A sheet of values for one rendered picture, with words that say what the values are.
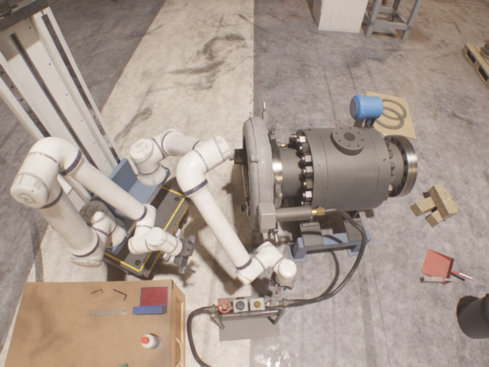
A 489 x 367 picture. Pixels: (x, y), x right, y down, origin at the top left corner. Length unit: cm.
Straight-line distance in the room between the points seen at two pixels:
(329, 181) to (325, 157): 14
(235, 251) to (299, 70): 313
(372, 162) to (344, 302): 106
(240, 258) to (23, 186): 89
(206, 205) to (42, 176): 63
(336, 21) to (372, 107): 352
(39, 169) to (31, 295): 122
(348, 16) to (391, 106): 207
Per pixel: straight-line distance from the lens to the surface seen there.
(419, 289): 252
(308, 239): 202
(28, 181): 99
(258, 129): 158
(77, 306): 190
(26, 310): 209
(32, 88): 138
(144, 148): 169
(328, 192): 167
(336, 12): 521
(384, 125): 346
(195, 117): 318
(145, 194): 184
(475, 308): 249
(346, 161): 169
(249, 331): 207
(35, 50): 137
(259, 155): 147
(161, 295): 170
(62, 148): 108
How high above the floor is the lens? 207
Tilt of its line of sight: 55 degrees down
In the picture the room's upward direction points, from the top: straight up
